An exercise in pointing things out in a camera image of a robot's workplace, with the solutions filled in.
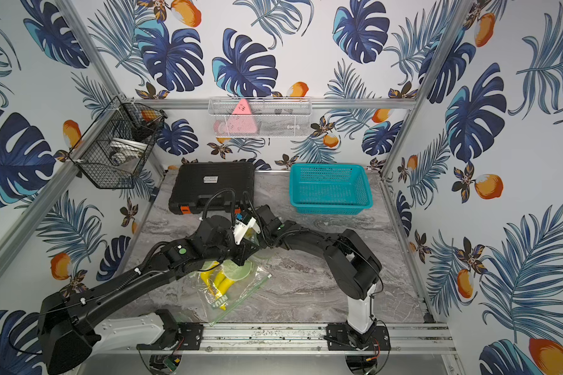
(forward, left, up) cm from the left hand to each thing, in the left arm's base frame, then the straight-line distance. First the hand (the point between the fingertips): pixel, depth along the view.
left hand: (260, 245), depth 73 cm
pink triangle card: (+45, +12, +15) cm, 49 cm away
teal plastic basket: (+45, -28, -21) cm, 57 cm away
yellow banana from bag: (0, +3, +7) cm, 8 cm away
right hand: (+15, +2, -14) cm, 21 cm away
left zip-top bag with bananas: (-4, +5, -18) cm, 19 cm away
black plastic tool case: (+39, +36, -15) cm, 55 cm away
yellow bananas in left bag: (-6, +16, -18) cm, 25 cm away
